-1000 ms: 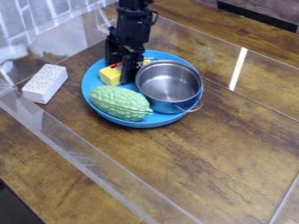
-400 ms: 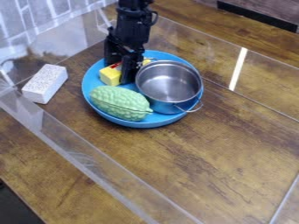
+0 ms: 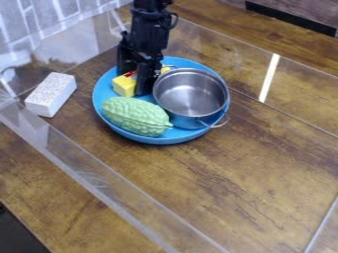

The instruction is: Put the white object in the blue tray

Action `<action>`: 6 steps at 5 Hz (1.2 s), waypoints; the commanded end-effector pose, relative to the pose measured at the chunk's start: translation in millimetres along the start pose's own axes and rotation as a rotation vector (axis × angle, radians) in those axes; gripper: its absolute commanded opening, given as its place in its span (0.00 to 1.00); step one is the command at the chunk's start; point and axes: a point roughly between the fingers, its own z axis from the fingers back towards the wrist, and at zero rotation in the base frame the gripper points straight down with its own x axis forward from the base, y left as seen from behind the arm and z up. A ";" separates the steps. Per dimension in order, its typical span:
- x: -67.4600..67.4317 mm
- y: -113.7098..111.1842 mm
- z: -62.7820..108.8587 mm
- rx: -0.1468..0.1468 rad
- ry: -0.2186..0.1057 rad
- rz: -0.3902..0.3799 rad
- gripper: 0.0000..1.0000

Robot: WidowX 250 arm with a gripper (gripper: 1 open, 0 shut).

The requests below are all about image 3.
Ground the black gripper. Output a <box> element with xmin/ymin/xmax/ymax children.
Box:
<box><xmin>117</xmin><ymin>0</ymin><xmax>177</xmax><ymax>96</ymax></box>

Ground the yellow butter block toy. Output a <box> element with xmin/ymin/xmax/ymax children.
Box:
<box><xmin>112</xmin><ymin>70</ymin><xmax>154</xmax><ymax>97</ymax></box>

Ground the small steel pot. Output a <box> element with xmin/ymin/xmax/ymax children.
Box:
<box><xmin>152</xmin><ymin>68</ymin><xmax>229</xmax><ymax>129</ymax></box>

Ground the green bumpy gourd toy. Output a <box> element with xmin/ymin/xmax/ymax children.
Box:
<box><xmin>101</xmin><ymin>97</ymin><xmax>172</xmax><ymax>137</ymax></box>

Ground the white speckled block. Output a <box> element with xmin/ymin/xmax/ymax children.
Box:
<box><xmin>25</xmin><ymin>72</ymin><xmax>76</xmax><ymax>118</ymax></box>

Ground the dark baseboard strip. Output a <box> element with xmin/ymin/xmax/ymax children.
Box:
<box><xmin>244</xmin><ymin>0</ymin><xmax>338</xmax><ymax>38</ymax></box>

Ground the clear acrylic enclosure wall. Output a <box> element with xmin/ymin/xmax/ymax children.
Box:
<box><xmin>0</xmin><ymin>0</ymin><xmax>338</xmax><ymax>253</ymax></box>

